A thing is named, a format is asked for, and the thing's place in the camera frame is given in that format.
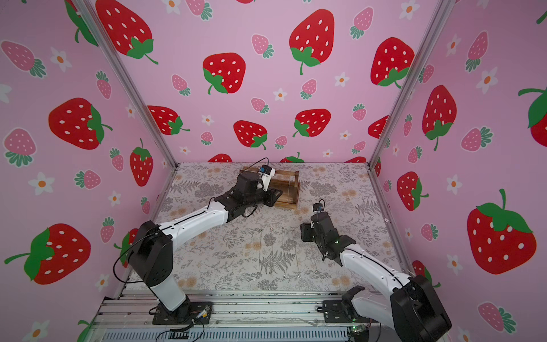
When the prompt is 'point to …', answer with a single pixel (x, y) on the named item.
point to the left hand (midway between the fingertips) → (282, 190)
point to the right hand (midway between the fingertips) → (314, 225)
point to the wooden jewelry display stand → (286, 181)
